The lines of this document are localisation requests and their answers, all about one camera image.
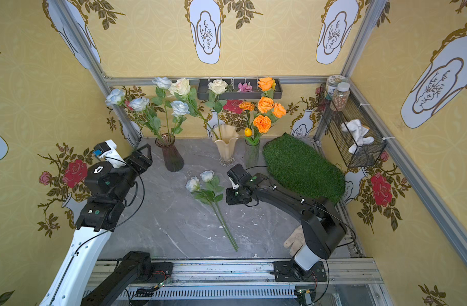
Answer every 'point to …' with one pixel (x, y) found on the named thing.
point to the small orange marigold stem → (262, 124)
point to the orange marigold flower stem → (247, 106)
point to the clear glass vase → (252, 153)
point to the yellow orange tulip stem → (249, 132)
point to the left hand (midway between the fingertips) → (137, 150)
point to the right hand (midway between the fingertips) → (232, 195)
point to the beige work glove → (296, 240)
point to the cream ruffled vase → (225, 136)
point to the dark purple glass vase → (173, 160)
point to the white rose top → (213, 194)
